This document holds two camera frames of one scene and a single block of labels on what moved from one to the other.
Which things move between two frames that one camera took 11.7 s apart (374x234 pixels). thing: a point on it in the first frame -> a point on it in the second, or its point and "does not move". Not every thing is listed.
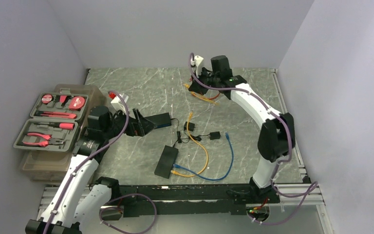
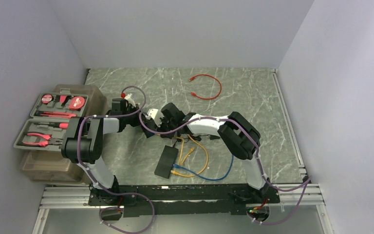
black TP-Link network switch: [166, 161] does not move
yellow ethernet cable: [174, 172] does not move
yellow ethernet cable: [188, 86] -> [182, 161]
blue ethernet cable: [177, 166] does not move
